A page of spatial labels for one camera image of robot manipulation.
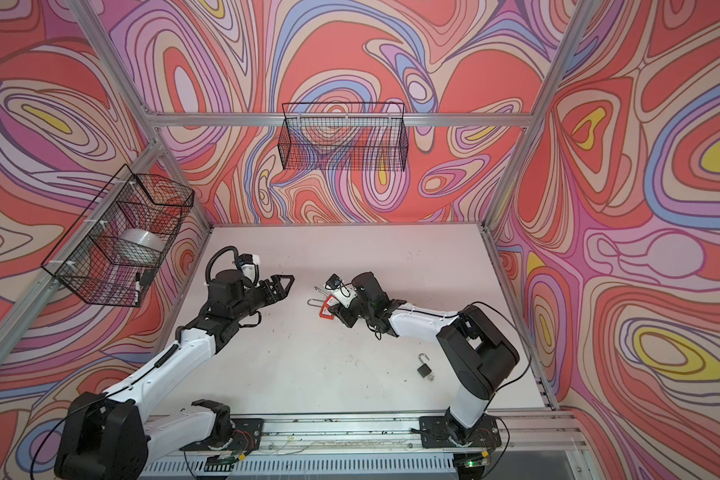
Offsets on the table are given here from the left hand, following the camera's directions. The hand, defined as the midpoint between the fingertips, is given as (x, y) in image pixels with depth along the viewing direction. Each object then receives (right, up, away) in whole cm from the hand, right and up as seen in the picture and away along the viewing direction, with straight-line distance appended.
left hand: (290, 279), depth 82 cm
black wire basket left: (-43, +5, -16) cm, 46 cm away
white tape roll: (-33, +9, -13) cm, 36 cm away
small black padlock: (+38, -26, +2) cm, 46 cm away
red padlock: (+9, -8, +4) cm, 13 cm away
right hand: (+13, -9, +7) cm, 17 cm away
